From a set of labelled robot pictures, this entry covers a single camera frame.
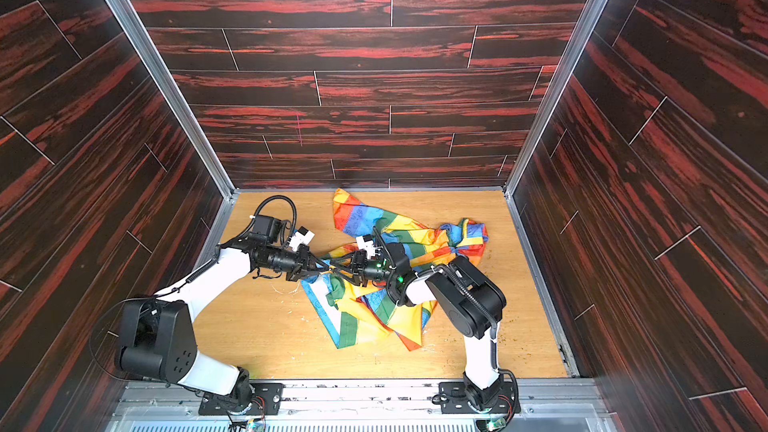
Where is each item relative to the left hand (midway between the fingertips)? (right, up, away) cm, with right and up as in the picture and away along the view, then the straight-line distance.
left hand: (328, 268), depth 81 cm
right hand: (+1, +1, +2) cm, 2 cm away
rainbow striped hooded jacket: (+6, -13, +5) cm, 16 cm away
